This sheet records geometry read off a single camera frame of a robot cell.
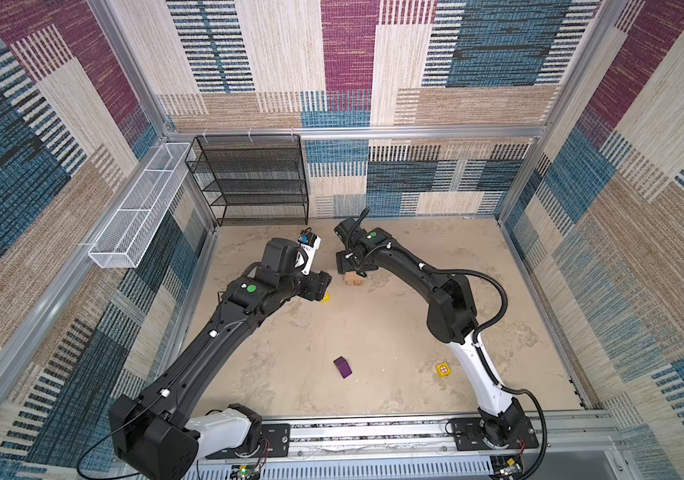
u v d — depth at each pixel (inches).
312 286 26.4
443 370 32.6
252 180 43.0
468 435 28.7
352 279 40.1
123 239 28.1
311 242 25.7
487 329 22.8
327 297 38.6
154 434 14.4
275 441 28.9
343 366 32.8
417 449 28.7
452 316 23.1
